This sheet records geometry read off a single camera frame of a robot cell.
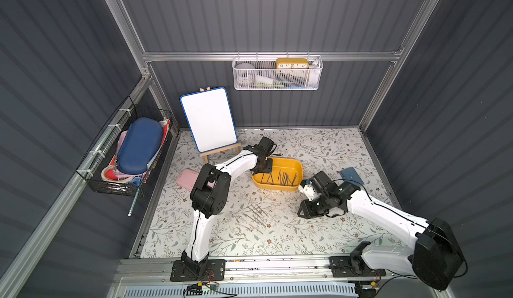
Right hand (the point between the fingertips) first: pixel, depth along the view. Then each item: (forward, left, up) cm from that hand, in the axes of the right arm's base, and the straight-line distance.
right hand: (304, 212), depth 80 cm
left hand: (+23, +14, -3) cm, 27 cm away
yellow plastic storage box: (+22, +5, -7) cm, 24 cm away
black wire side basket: (+5, +69, +28) cm, 75 cm away
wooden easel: (+30, +47, -2) cm, 56 cm away
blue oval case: (+12, +59, +28) cm, 67 cm away
